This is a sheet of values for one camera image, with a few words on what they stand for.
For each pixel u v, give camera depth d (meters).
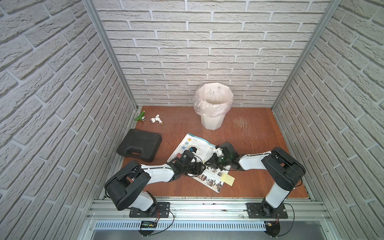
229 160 0.73
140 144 0.94
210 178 0.85
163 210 0.73
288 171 0.48
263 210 0.65
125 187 0.44
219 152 0.85
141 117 1.09
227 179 0.84
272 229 0.70
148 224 0.71
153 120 1.07
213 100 1.05
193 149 0.81
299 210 1.42
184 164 0.70
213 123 1.03
